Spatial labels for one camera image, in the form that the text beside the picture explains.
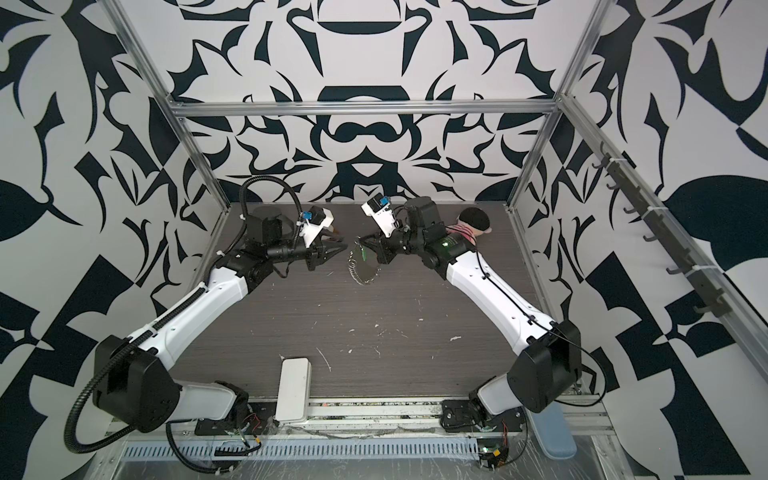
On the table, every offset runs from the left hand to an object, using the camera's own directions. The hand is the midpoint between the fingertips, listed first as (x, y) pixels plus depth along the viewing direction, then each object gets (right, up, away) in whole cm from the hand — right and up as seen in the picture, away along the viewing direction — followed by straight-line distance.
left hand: (346, 234), depth 74 cm
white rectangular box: (-13, -38, +1) cm, 40 cm away
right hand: (+4, -1, -2) cm, 5 cm away
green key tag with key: (+4, -5, 0) cm, 7 cm away
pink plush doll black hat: (+39, +4, +29) cm, 49 cm away
